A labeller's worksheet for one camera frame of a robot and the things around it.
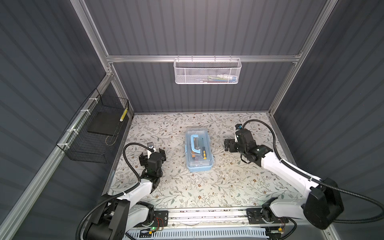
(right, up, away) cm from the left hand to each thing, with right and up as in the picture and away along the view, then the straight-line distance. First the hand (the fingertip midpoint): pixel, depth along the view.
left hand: (150, 152), depth 86 cm
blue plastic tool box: (+28, +1, -1) cm, 28 cm away
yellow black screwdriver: (+32, -2, 0) cm, 32 cm away
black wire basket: (-25, +10, -15) cm, 31 cm away
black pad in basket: (-20, +17, -11) cm, 28 cm away
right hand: (+48, +6, -2) cm, 48 cm away
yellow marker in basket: (-14, +22, -4) cm, 26 cm away
